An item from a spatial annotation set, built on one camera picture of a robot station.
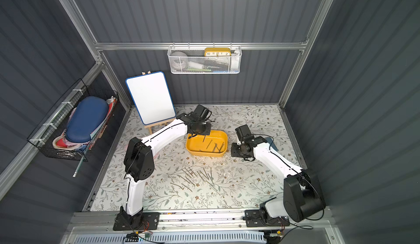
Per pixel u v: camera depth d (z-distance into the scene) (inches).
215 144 39.0
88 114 26.8
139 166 20.3
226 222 29.1
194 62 36.0
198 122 28.4
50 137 24.5
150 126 39.3
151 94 35.2
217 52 34.3
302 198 16.6
